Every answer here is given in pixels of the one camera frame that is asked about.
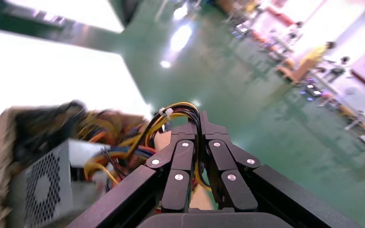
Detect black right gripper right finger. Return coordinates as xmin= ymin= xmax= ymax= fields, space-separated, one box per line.
xmin=200 ymin=112 xmax=262 ymax=212

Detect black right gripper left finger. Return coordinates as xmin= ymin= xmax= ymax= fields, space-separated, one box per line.
xmin=146 ymin=123 xmax=199 ymax=213

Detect person in yellow shirt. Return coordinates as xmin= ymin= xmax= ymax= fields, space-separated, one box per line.
xmin=296 ymin=41 xmax=336 ymax=73

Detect grey power supply orange cables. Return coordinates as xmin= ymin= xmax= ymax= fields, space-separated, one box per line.
xmin=8 ymin=101 xmax=215 ymax=228

